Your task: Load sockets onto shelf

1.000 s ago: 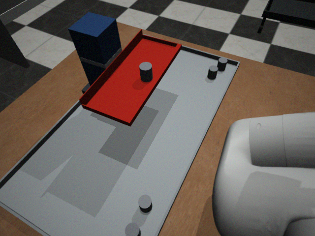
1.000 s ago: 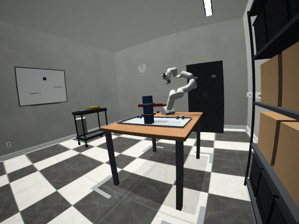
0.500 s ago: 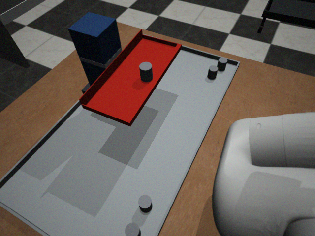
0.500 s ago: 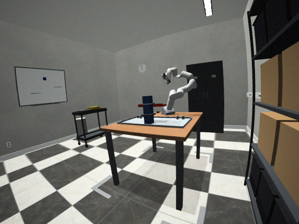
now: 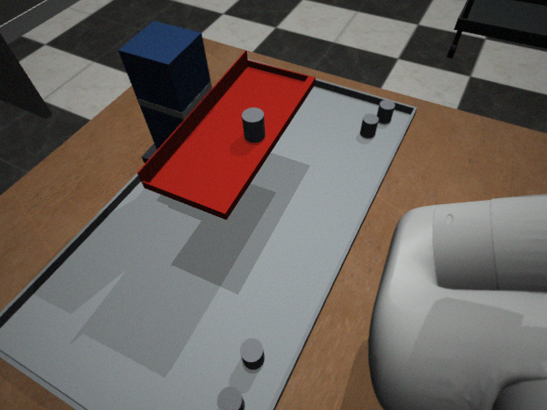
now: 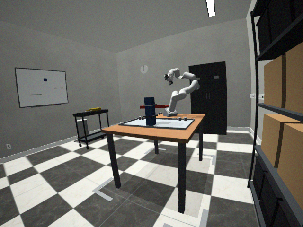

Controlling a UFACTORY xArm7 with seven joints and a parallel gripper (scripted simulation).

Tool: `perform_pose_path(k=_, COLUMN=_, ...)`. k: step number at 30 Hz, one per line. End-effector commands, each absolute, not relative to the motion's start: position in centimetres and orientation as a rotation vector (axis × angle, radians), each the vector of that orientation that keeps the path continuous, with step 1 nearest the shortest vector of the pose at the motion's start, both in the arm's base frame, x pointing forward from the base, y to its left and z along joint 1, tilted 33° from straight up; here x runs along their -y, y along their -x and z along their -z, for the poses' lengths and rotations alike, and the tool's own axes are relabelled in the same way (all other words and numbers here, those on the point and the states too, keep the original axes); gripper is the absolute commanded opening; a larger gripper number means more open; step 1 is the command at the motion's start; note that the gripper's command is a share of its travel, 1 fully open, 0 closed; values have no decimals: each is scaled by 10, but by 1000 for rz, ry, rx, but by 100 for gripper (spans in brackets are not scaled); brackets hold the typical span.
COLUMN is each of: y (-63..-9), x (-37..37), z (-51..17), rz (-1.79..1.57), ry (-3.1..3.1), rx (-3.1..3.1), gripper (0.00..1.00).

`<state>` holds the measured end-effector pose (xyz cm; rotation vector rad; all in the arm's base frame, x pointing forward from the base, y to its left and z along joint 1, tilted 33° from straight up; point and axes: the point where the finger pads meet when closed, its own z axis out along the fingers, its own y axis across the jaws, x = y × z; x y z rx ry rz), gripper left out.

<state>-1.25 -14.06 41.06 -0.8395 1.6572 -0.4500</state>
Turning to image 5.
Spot grey cylinder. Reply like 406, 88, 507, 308
242, 108, 266, 143
360, 114, 379, 138
240, 338, 265, 370
217, 387, 244, 410
377, 100, 395, 124

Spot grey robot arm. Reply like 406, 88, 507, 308
368, 194, 547, 410

